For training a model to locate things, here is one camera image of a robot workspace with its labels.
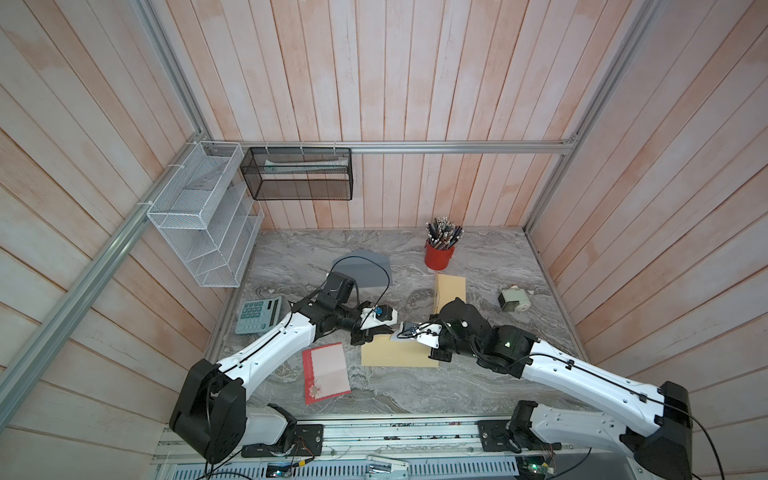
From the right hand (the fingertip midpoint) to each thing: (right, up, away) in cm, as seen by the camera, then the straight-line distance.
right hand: (418, 326), depth 75 cm
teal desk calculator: (-49, -1, +20) cm, 53 cm away
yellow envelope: (+14, +7, +29) cm, 33 cm away
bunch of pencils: (+11, +26, +20) cm, 34 cm away
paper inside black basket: (-42, +46, +14) cm, 64 cm away
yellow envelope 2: (-9, -8, +4) cm, 13 cm away
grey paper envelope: (-13, +15, -5) cm, 21 cm away
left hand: (-8, -2, +2) cm, 8 cm away
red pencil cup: (+11, +17, +32) cm, 38 cm away
